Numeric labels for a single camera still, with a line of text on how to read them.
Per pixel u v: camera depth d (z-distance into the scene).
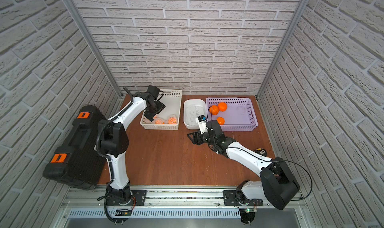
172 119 0.98
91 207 0.74
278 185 0.42
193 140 0.74
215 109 1.06
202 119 0.73
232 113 1.10
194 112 1.03
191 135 0.74
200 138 0.73
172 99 1.17
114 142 0.53
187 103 1.08
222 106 1.09
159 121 0.96
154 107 0.80
